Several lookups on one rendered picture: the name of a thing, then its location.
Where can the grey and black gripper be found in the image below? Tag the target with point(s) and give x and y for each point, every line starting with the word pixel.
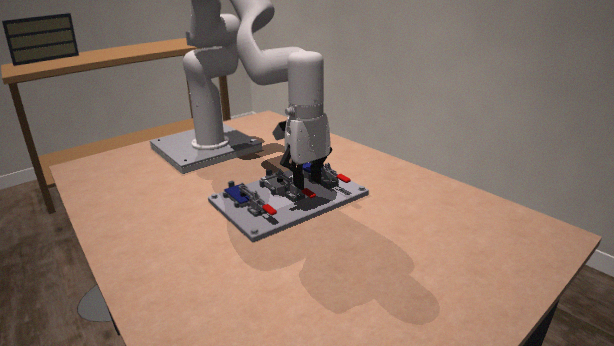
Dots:
pixel 306 140

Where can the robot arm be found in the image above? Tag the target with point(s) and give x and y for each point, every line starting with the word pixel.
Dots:
pixel 209 28

